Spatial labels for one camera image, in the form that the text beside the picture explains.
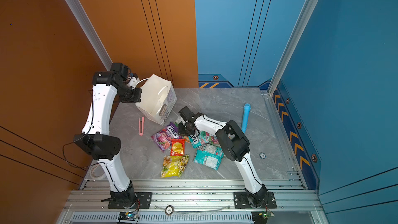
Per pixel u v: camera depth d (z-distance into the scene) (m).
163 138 0.91
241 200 0.72
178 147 0.89
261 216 0.70
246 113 1.05
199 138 0.88
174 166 0.80
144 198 0.74
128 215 0.71
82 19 0.81
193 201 0.75
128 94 0.67
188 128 0.72
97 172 0.81
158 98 1.05
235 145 0.56
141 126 0.99
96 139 0.48
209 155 0.85
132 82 0.74
